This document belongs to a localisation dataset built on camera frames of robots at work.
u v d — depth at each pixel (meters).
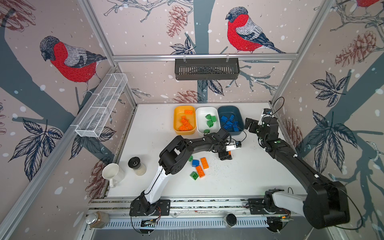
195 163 0.88
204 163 0.88
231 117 1.09
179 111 1.12
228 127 1.04
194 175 0.82
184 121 1.04
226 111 1.12
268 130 0.62
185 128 1.04
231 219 0.62
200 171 0.86
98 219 0.64
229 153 0.92
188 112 1.14
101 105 0.79
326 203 0.40
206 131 1.01
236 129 1.02
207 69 1.06
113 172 0.79
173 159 0.54
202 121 1.07
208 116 1.11
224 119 1.07
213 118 1.09
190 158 0.88
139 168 0.80
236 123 1.04
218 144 0.75
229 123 1.06
